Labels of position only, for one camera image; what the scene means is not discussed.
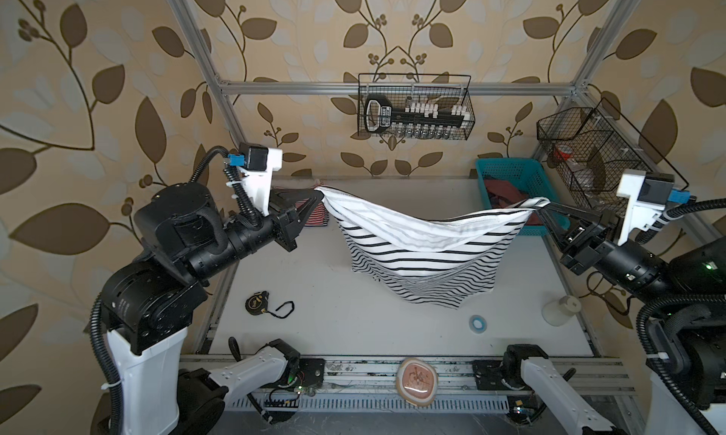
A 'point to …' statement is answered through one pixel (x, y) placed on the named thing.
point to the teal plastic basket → (527, 174)
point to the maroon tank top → (503, 194)
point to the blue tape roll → (477, 324)
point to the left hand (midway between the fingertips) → (323, 192)
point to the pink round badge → (417, 380)
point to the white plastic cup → (559, 311)
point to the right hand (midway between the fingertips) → (542, 208)
